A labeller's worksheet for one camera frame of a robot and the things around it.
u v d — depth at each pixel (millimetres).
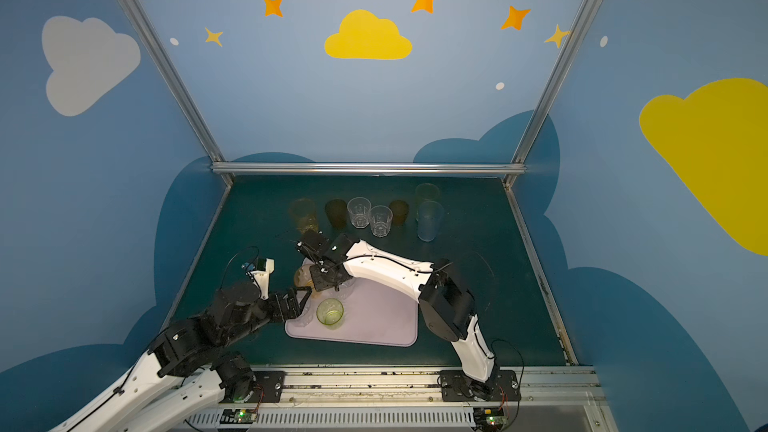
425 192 1030
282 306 618
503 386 751
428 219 1007
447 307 486
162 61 853
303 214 1011
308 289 696
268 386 747
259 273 631
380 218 1044
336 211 1011
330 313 860
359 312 868
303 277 905
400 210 1064
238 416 705
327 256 593
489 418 708
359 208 1076
